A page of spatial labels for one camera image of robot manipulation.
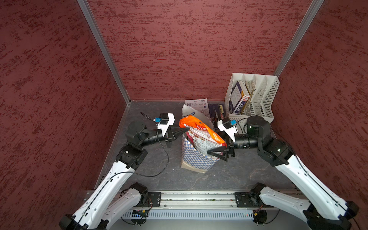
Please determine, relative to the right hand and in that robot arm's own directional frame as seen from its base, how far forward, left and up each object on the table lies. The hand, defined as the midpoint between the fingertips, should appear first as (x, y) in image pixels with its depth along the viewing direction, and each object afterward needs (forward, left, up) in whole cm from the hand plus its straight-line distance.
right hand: (209, 147), depth 57 cm
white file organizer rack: (+42, -33, -10) cm, 54 cm away
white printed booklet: (+54, -2, -32) cm, 63 cm away
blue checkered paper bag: (+2, +7, -16) cm, 17 cm away
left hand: (+7, +10, +5) cm, 13 cm away
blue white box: (+44, -28, -15) cm, 54 cm away
